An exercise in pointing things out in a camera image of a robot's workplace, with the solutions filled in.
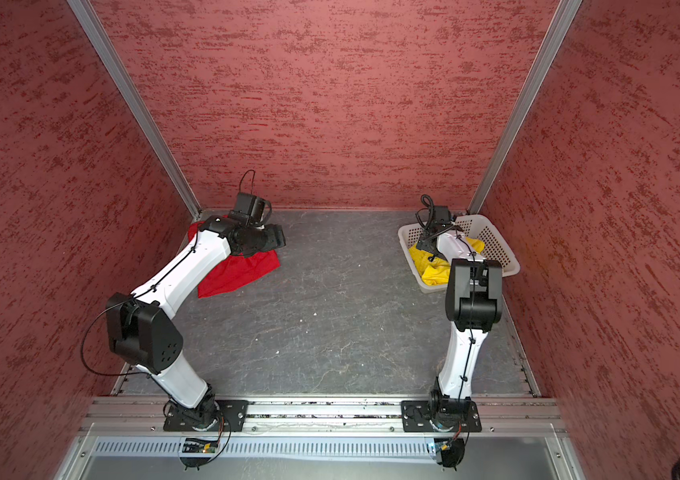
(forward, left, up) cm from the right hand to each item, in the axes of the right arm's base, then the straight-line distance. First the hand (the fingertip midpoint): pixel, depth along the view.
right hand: (436, 251), depth 101 cm
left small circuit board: (-53, +71, -8) cm, 88 cm away
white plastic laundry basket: (+7, -15, +4) cm, 17 cm away
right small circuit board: (-54, +9, -8) cm, 56 cm away
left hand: (-6, +53, +13) cm, 55 cm away
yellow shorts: (-12, +4, +5) cm, 14 cm away
